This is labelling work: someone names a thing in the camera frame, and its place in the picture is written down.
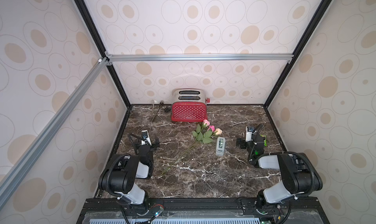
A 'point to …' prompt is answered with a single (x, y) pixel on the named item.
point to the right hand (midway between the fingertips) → (251, 135)
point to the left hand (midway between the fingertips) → (151, 133)
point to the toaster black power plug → (167, 109)
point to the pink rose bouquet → (203, 134)
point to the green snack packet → (265, 141)
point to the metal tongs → (153, 114)
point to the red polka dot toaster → (189, 105)
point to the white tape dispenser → (220, 146)
